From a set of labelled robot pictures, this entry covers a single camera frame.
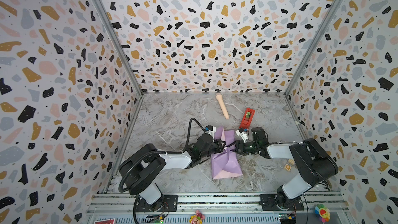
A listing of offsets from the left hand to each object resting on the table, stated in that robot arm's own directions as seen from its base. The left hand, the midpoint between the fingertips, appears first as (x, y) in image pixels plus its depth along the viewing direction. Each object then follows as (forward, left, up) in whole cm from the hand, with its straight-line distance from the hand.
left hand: (229, 142), depth 82 cm
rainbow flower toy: (-31, -41, -10) cm, 52 cm away
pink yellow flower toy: (-32, +17, -8) cm, 37 cm away
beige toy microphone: (+43, +2, -10) cm, 44 cm away
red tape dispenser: (+21, -15, -8) cm, 27 cm away
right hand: (0, 0, -7) cm, 7 cm away
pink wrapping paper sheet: (-9, +2, -5) cm, 11 cm away
